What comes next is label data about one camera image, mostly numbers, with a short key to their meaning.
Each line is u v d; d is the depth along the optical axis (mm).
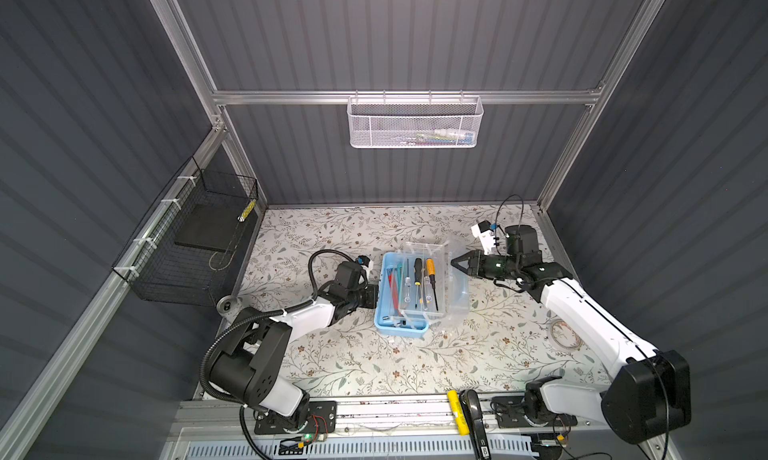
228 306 785
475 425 692
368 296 818
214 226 755
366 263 839
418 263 852
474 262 694
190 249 738
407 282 826
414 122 1236
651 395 393
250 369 441
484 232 735
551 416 622
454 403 740
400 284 824
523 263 621
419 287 826
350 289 734
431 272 842
